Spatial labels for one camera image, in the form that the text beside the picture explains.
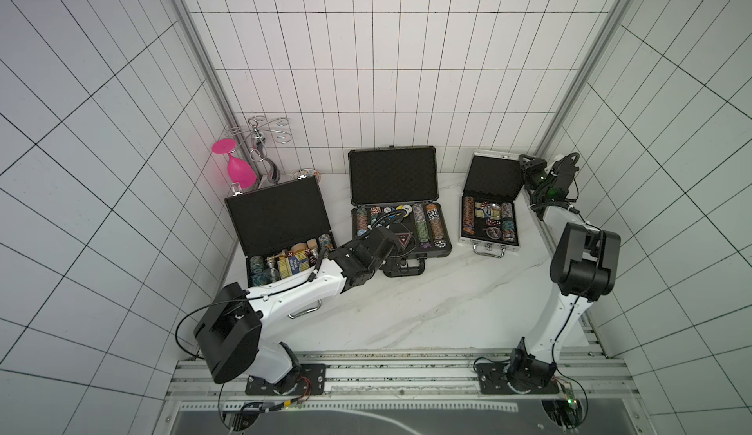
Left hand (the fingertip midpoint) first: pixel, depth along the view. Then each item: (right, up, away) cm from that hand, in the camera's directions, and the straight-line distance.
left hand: (378, 251), depth 84 cm
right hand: (+49, +31, +9) cm, 59 cm away
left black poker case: (-32, +5, +11) cm, 34 cm away
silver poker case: (+42, +11, +23) cm, 49 cm away
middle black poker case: (+7, +20, +22) cm, 30 cm away
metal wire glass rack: (-39, +40, +8) cm, 56 cm away
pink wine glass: (-47, +25, +13) cm, 55 cm away
